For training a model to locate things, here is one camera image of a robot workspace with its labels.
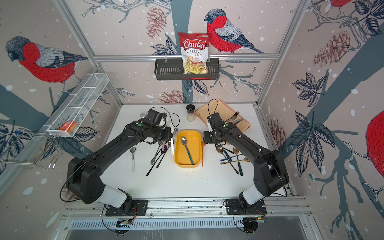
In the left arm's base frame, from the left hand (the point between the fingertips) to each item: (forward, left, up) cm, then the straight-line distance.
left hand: (175, 133), depth 82 cm
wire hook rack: (-14, +48, +17) cm, 52 cm away
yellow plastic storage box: (+2, -10, -17) cm, 20 cm away
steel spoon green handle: (+4, -3, -17) cm, 18 cm away
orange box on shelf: (-7, +46, +16) cm, 49 cm away
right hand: (+1, -18, -7) cm, 19 cm away
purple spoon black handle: (-3, +10, -17) cm, 20 cm away
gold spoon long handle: (-8, -42, -17) cm, 46 cm away
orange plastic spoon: (-1, -16, -13) cm, 21 cm away
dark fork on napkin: (+26, -40, -17) cm, 50 cm away
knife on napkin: (+23, -42, -18) cm, 51 cm away
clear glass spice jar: (+20, +25, -8) cm, 33 cm away
